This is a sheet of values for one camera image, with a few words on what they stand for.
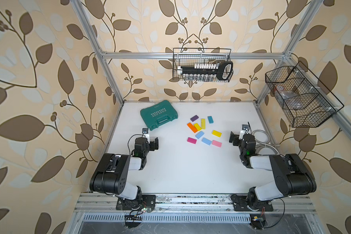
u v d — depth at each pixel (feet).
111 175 1.49
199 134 3.34
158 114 3.53
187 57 2.99
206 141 3.25
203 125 3.51
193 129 3.41
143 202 2.41
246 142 2.32
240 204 2.41
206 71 2.78
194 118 3.65
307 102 2.37
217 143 3.18
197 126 3.49
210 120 3.55
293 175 1.50
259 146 3.05
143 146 2.42
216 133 3.34
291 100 2.31
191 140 3.24
